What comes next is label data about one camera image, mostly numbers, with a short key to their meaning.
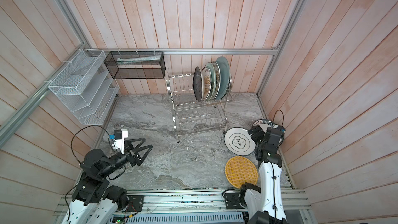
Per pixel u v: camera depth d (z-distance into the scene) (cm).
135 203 73
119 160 57
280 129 68
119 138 57
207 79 76
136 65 106
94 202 49
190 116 109
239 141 95
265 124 102
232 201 73
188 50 97
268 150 59
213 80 69
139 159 56
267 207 41
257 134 71
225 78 72
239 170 84
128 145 61
